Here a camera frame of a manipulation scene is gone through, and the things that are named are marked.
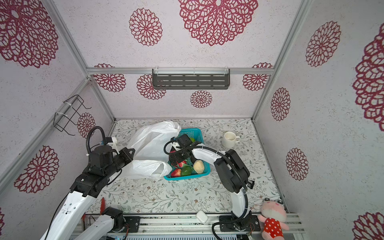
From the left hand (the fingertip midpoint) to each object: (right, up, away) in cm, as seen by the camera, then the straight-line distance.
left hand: (135, 152), depth 73 cm
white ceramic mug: (+54, +5, +28) cm, 61 cm away
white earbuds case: (+33, -33, +3) cm, 47 cm away
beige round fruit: (+32, -10, +12) cm, 36 cm away
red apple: (+19, -14, +14) cm, 28 cm away
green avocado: (+25, -12, +11) cm, 29 cm away
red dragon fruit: (+21, -9, +14) cm, 27 cm away
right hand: (+18, -4, +20) cm, 27 cm away
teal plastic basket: (+30, +8, +29) cm, 43 cm away
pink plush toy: (+66, -30, -3) cm, 73 cm away
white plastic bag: (+8, -4, -3) cm, 10 cm away
